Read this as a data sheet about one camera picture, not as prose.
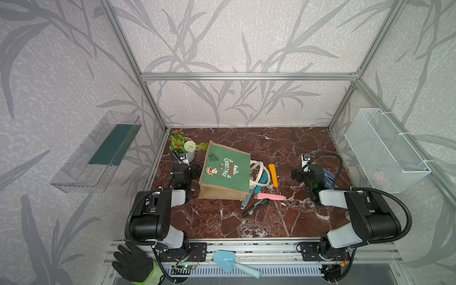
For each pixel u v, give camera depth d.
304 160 0.83
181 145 0.92
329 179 0.96
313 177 0.70
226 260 0.72
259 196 0.89
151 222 0.44
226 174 0.85
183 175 0.71
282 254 0.74
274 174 0.97
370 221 0.45
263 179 0.95
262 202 0.86
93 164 0.64
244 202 0.87
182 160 0.80
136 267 0.69
